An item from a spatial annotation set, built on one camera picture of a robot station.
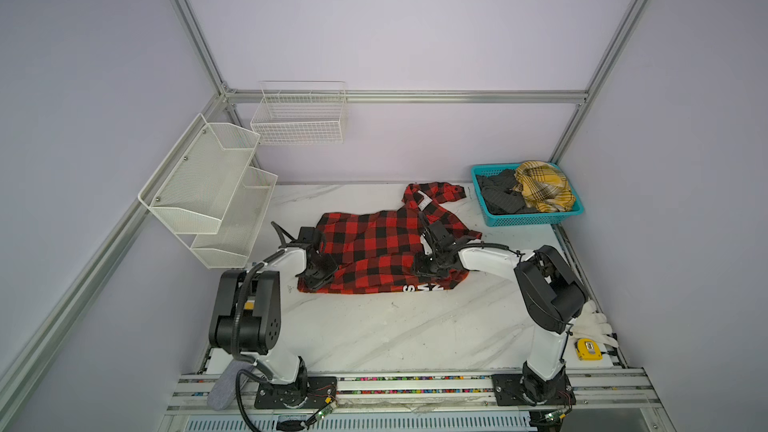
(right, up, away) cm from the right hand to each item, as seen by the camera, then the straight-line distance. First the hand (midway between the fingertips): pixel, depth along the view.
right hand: (413, 271), depth 94 cm
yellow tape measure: (+46, -18, -15) cm, 51 cm away
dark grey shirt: (+31, +25, +11) cm, 41 cm away
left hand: (-26, -2, -1) cm, 26 cm away
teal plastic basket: (+44, +17, +8) cm, 48 cm away
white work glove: (+52, -14, -8) cm, 54 cm away
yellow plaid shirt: (+47, +28, +10) cm, 56 cm away
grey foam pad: (-48, -25, -22) cm, 58 cm away
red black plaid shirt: (-13, +6, +7) cm, 16 cm away
